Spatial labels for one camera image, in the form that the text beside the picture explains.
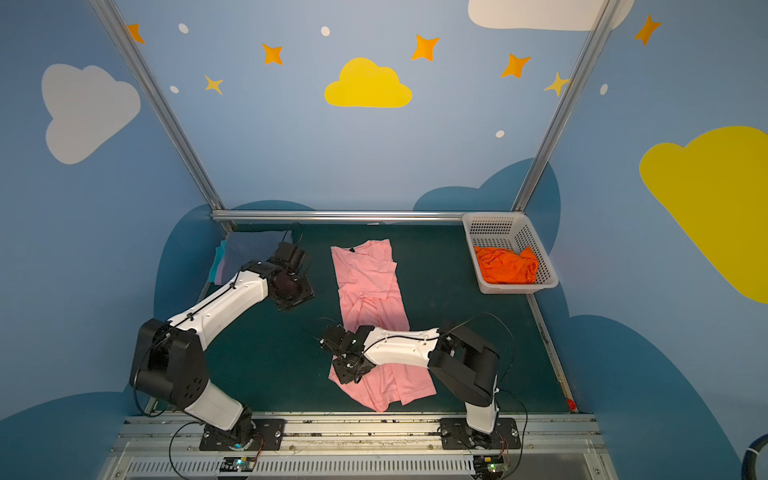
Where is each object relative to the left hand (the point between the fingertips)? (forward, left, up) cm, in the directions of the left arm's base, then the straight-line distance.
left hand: (313, 296), depth 88 cm
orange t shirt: (+17, -63, -5) cm, 65 cm away
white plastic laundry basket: (+35, -72, -6) cm, 80 cm away
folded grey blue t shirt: (+21, +27, -1) cm, 34 cm away
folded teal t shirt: (+11, +36, -5) cm, 38 cm away
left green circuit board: (-41, +13, -11) cm, 44 cm away
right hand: (-18, -12, -10) cm, 24 cm away
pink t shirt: (+6, -17, -11) cm, 21 cm away
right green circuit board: (-40, -48, -11) cm, 64 cm away
